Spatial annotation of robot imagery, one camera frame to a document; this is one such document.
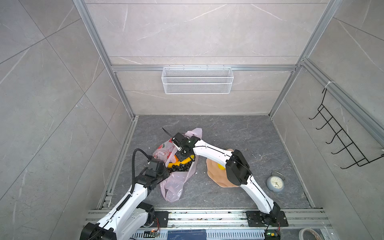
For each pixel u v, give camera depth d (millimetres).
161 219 734
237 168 571
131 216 490
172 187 784
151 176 633
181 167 878
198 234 686
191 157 817
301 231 690
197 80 1009
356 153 608
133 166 601
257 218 741
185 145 718
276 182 817
